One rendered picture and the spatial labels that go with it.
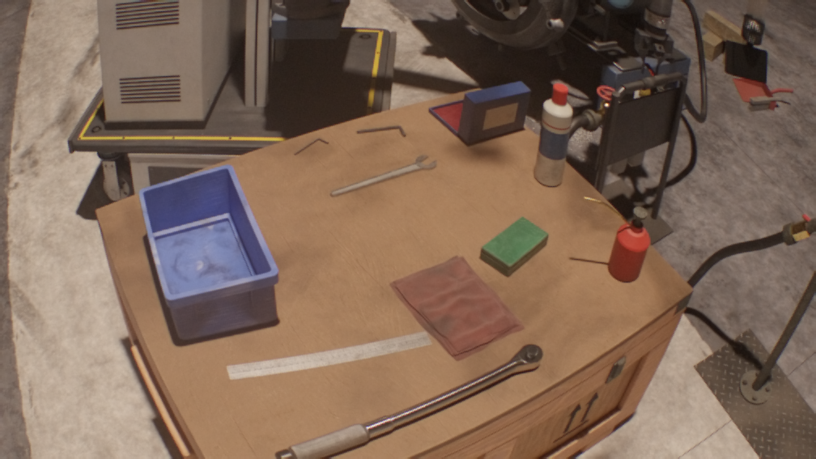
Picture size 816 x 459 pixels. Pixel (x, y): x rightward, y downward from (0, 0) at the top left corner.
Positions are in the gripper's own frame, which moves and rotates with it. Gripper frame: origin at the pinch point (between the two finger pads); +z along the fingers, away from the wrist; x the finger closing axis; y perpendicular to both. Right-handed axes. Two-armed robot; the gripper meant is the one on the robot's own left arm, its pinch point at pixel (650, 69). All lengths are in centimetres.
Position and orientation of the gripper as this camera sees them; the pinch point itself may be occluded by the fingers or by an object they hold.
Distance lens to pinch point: 228.7
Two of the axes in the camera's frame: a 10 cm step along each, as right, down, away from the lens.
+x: 10.0, 0.1, 0.5
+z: -0.4, 7.7, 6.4
